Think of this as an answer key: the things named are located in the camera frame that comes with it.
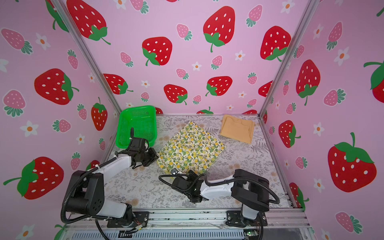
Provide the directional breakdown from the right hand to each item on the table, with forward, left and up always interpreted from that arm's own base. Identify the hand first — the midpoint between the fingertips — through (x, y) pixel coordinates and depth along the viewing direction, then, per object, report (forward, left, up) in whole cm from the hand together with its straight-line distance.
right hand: (182, 180), depth 84 cm
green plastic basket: (+46, +40, -2) cm, 61 cm away
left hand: (+13, +16, +3) cm, 21 cm away
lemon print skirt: (+22, -4, -1) cm, 23 cm away
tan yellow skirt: (+43, -36, -2) cm, 56 cm away
